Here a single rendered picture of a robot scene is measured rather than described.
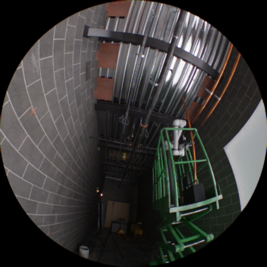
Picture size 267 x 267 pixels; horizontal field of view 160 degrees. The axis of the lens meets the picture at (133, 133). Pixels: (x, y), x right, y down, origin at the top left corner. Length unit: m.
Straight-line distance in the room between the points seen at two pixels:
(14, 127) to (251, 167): 3.26
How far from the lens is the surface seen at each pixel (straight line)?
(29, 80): 1.09
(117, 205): 8.65
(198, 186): 1.36
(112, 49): 2.40
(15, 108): 1.03
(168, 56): 1.53
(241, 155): 2.43
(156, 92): 1.60
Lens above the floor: 2.16
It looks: 44 degrees up
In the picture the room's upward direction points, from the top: 6 degrees clockwise
